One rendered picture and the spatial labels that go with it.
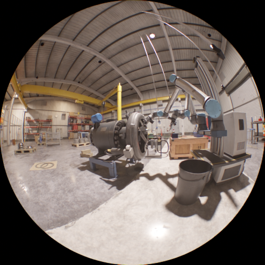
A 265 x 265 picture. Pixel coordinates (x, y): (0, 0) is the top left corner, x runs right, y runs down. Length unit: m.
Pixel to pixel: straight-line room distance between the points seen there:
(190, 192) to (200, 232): 0.39
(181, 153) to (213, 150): 0.87
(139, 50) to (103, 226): 9.53
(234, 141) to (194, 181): 0.73
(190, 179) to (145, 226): 0.48
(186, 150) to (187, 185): 1.37
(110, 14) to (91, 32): 2.07
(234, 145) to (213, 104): 0.61
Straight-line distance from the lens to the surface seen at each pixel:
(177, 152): 1.92
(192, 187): 0.69
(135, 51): 9.06
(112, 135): 1.15
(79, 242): 0.75
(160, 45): 8.99
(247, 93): 9.28
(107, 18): 7.76
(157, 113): 1.17
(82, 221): 0.81
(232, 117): 1.17
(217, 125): 0.90
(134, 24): 7.93
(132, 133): 0.90
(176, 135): 2.04
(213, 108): 0.74
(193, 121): 1.47
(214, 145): 1.37
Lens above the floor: 0.66
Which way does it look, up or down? level
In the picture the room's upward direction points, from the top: 3 degrees counter-clockwise
